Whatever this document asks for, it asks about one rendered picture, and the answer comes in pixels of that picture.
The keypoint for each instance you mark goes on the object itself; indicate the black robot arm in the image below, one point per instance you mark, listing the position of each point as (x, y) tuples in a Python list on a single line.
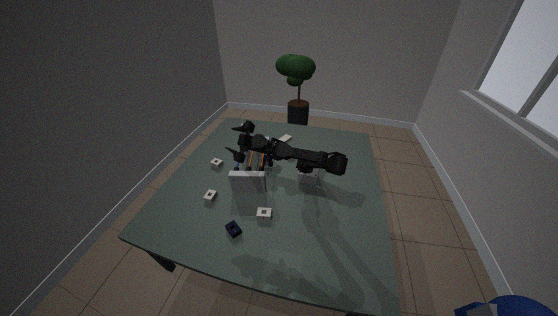
[(307, 160)]

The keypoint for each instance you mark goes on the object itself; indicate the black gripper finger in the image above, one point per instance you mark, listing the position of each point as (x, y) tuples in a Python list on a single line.
[(233, 151), (240, 128)]

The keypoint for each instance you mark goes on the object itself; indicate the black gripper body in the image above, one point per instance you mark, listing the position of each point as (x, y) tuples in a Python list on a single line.
[(239, 156)]

